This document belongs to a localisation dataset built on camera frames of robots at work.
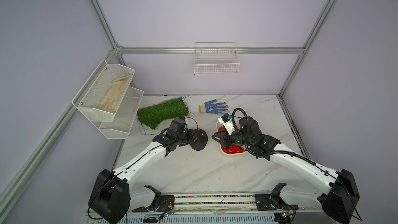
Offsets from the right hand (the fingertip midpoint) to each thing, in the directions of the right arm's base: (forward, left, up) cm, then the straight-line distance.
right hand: (215, 137), depth 74 cm
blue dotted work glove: (+35, +1, -19) cm, 40 cm away
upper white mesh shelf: (+16, +57, +13) cm, 60 cm away
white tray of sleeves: (+2, -12, -19) cm, 22 cm away
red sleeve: (+10, +8, -9) cm, 16 cm away
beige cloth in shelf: (+24, +53, +11) cm, 59 cm away
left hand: (+4, +10, -7) cm, 13 cm away
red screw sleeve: (+7, +6, -8) cm, 12 cm away
